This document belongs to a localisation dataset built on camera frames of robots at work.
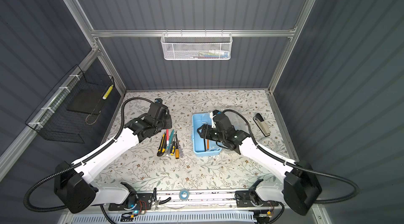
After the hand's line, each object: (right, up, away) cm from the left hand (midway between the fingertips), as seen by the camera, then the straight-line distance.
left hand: (168, 118), depth 81 cm
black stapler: (+55, -5, +15) cm, 57 cm away
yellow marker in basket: (-32, +14, 0) cm, 35 cm away
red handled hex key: (-4, -13, +13) cm, 18 cm away
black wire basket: (-45, +3, -9) cm, 46 cm away
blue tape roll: (+9, -37, -4) cm, 39 cm away
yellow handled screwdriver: (+3, -18, +8) cm, 20 cm away
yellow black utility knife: (-6, -17, +10) cm, 21 cm away
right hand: (+18, -7, -2) cm, 19 cm away
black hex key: (+19, -17, +10) cm, 27 cm away
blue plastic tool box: (+18, -18, +10) cm, 27 cm away
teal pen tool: (-2, -13, +13) cm, 18 cm away
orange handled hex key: (+21, -16, +11) cm, 29 cm away
